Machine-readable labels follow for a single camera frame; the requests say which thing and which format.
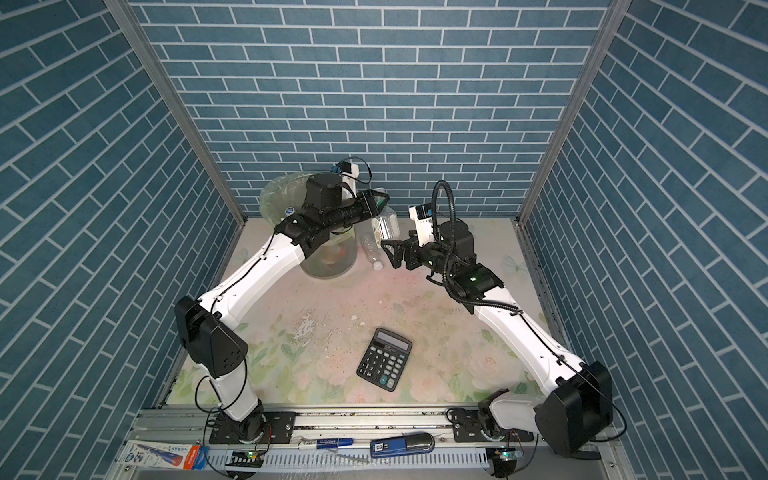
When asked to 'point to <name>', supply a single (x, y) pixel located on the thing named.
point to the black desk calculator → (385, 359)
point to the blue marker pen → (333, 443)
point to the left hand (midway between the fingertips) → (386, 197)
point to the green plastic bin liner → (283, 194)
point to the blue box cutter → (401, 445)
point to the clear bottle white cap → (366, 236)
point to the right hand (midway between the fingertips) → (393, 234)
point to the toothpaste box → (166, 455)
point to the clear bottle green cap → (386, 226)
